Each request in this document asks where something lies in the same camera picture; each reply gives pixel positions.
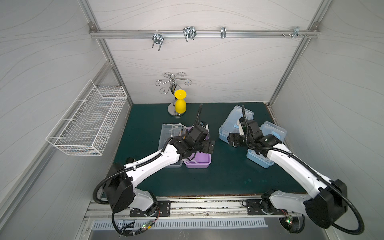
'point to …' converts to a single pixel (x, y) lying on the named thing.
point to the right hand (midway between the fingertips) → (234, 137)
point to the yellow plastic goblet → (180, 104)
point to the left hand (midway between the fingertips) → (205, 142)
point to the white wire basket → (86, 127)
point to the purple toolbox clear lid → (168, 130)
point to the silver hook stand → (173, 85)
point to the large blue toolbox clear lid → (267, 128)
